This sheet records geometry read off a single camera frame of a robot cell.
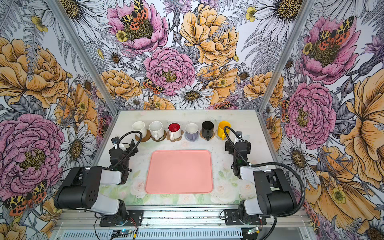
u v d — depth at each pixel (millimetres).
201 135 1060
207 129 992
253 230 715
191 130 1048
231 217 741
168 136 1044
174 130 1050
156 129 1026
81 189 450
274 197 442
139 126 1001
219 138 1043
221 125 1001
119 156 702
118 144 773
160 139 1028
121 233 707
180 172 941
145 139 1052
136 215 749
